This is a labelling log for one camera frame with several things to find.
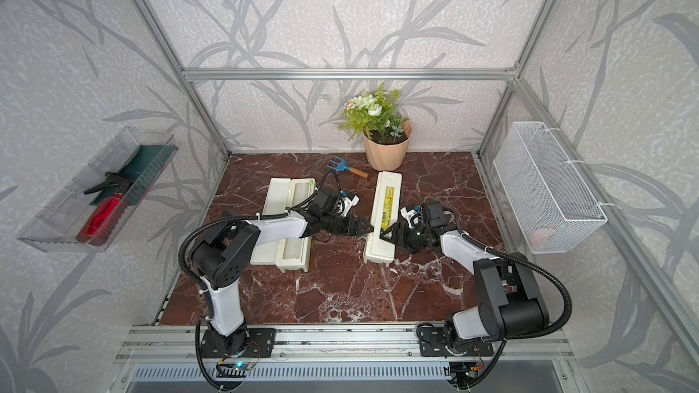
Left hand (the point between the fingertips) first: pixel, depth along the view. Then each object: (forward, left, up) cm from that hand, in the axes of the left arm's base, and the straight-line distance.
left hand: (366, 230), depth 89 cm
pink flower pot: (+30, -9, +4) cm, 31 cm away
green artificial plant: (+33, -2, +22) cm, 40 cm away
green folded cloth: (+5, +60, +26) cm, 66 cm away
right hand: (-3, -6, 0) cm, 7 cm away
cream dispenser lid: (+5, -6, +2) cm, 9 cm away
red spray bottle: (-11, +58, +28) cm, 66 cm away
